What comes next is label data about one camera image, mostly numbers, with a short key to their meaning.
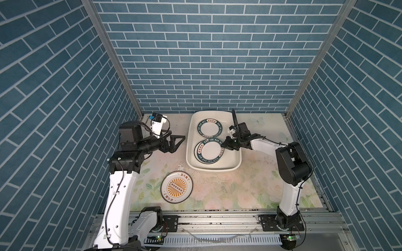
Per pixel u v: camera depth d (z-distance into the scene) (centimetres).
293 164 52
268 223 74
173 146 57
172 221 74
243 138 78
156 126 56
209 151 98
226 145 85
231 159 96
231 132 92
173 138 56
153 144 57
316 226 75
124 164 44
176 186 85
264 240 71
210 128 112
